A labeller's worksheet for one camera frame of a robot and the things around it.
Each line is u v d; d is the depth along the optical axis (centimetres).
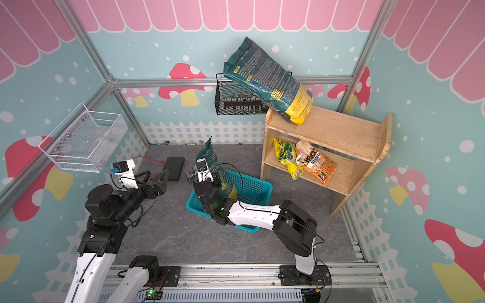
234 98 94
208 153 81
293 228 46
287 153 78
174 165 109
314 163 77
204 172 63
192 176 103
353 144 62
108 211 48
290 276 74
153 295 73
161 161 111
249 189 97
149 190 58
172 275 74
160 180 61
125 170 55
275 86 61
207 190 57
